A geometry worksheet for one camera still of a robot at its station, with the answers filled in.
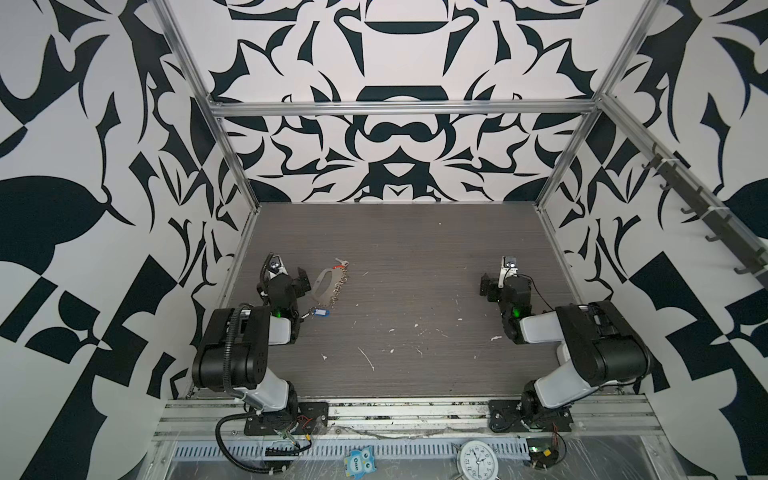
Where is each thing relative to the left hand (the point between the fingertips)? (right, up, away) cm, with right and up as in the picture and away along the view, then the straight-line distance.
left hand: (281, 269), depth 92 cm
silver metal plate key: (+15, -2, +7) cm, 17 cm away
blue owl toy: (+26, -40, -24) cm, 54 cm away
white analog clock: (+51, -39, -26) cm, 69 cm away
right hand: (+69, -1, +2) cm, 69 cm away
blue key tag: (+12, -13, 0) cm, 18 cm away
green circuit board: (+68, -40, -21) cm, 82 cm away
